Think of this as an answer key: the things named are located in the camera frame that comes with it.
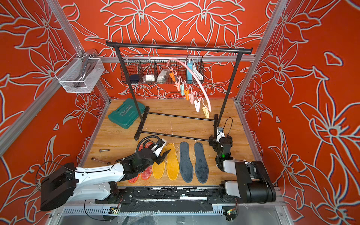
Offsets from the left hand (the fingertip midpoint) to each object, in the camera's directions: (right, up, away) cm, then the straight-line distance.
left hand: (166, 145), depth 79 cm
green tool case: (-33, +19, +25) cm, 45 cm away
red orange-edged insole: (-12, -17, 0) cm, 20 cm away
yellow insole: (-5, -15, +2) cm, 16 cm away
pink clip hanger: (+12, +44, +8) cm, 46 cm away
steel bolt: (-44, -6, +11) cm, 46 cm away
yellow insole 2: (+3, -12, +4) cm, 13 cm away
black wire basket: (-2, +48, +16) cm, 51 cm away
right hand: (+27, +3, -1) cm, 27 cm away
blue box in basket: (+14, +43, +10) cm, 46 cm away
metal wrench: (-37, -12, +6) cm, 40 cm away
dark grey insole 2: (+21, -14, +2) cm, 25 cm away
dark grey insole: (+12, -14, +4) cm, 19 cm away
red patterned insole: (-18, -19, -1) cm, 26 cm away
